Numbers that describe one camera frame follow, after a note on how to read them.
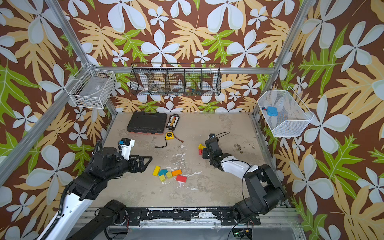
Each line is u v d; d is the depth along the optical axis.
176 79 0.97
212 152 0.70
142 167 0.60
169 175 0.86
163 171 0.88
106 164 0.49
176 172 0.88
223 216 0.74
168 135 1.04
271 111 0.86
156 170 0.89
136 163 0.60
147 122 1.08
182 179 0.87
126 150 0.61
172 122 1.14
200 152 0.91
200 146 0.97
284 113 0.82
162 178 0.85
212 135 0.82
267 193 0.44
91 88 0.85
